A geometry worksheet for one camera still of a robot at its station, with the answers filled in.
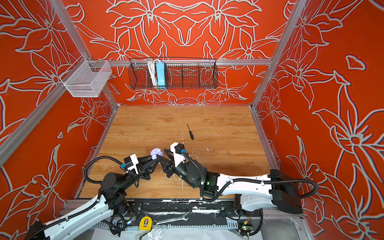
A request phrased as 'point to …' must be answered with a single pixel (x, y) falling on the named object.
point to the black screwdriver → (190, 133)
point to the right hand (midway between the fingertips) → (158, 154)
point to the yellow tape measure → (145, 223)
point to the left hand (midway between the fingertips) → (157, 156)
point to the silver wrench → (155, 222)
